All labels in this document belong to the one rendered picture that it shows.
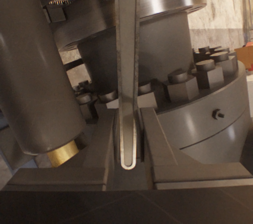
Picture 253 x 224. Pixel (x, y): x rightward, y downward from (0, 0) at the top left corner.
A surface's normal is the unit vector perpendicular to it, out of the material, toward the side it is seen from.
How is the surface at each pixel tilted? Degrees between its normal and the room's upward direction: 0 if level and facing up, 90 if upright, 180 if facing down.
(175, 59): 20
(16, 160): 0
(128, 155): 49
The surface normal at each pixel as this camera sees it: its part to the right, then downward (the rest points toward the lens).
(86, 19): -0.36, 0.36
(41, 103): 0.51, 0.09
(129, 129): 0.00, 0.28
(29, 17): 0.82, -0.09
